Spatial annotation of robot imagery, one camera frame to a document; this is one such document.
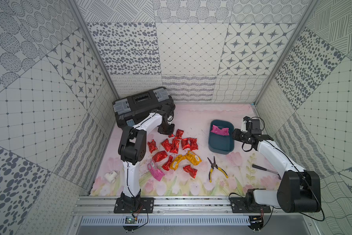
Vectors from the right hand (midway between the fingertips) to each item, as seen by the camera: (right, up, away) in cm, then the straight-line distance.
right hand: (235, 135), depth 89 cm
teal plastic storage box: (-6, -3, +10) cm, 12 cm away
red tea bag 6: (-38, -8, +6) cm, 39 cm away
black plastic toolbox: (-69, +15, +4) cm, 71 cm away
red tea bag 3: (-47, -13, 0) cm, 49 cm away
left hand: (-41, +2, +9) cm, 42 cm away
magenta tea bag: (-48, -21, -7) cm, 52 cm away
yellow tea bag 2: (-25, -15, -1) cm, 29 cm away
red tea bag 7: (-26, -6, +6) cm, 27 cm away
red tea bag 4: (-53, -7, +4) cm, 53 cm away
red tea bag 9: (-35, 0, +10) cm, 36 cm away
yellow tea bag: (-37, -15, -5) cm, 41 cm away
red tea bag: (-43, -18, -3) cm, 46 cm away
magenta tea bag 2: (-7, +2, +10) cm, 12 cm away
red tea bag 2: (-27, -21, -5) cm, 35 cm away
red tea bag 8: (-31, -6, +7) cm, 32 cm away
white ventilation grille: (-40, -39, -19) cm, 59 cm away
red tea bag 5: (-43, -7, +4) cm, 44 cm away
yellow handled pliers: (-14, -18, -1) cm, 23 cm away
